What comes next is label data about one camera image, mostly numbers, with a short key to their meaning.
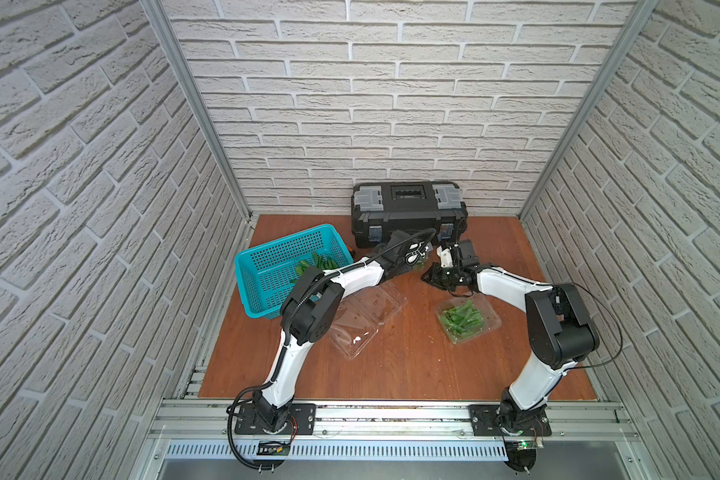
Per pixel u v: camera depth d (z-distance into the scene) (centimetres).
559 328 49
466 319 89
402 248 77
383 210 97
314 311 54
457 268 77
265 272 100
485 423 74
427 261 94
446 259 88
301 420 73
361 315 90
